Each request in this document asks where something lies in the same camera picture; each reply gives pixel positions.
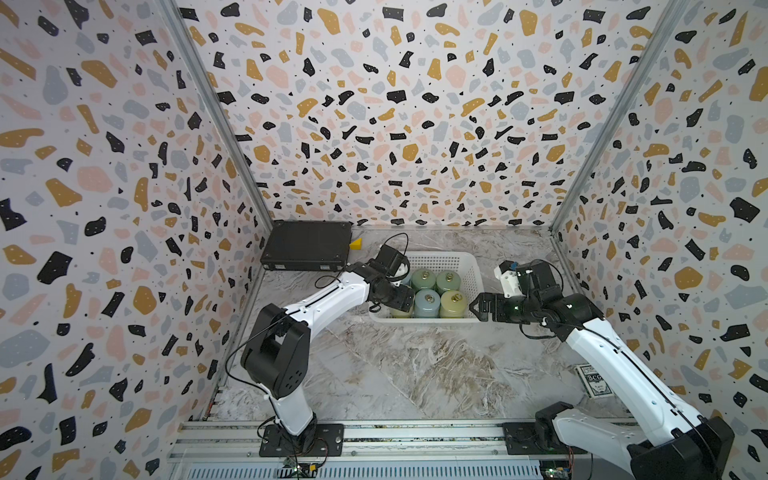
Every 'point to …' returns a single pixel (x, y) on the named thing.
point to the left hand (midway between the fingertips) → (404, 297)
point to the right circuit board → (555, 469)
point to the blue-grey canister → (427, 304)
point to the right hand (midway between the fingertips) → (483, 307)
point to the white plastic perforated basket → (468, 266)
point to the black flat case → (307, 246)
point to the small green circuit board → (301, 470)
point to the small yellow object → (357, 244)
